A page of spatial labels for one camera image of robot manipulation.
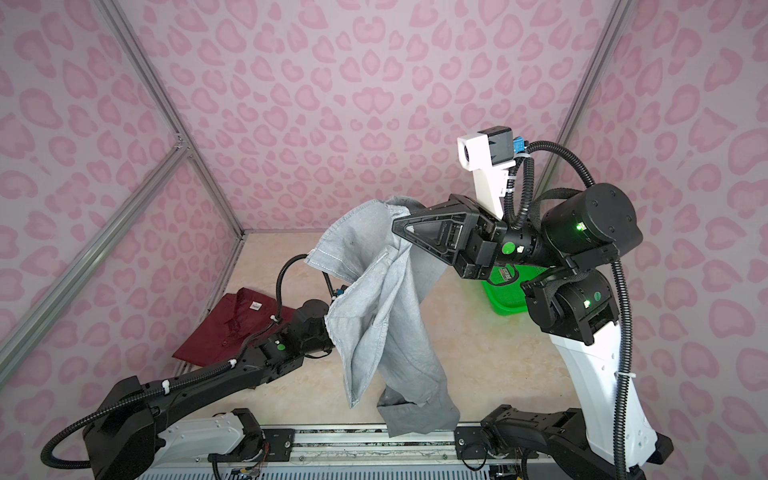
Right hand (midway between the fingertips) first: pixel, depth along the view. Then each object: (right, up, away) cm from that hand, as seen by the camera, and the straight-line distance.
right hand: (401, 243), depth 31 cm
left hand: (-5, -18, +44) cm, 48 cm away
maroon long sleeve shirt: (-53, -26, +59) cm, 84 cm away
